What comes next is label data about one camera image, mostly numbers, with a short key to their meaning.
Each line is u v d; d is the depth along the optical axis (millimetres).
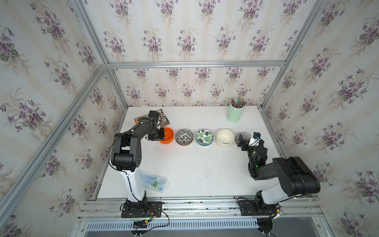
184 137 983
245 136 956
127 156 513
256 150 702
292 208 752
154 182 818
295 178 447
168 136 973
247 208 731
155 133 839
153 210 719
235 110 1035
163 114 1145
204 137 983
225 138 959
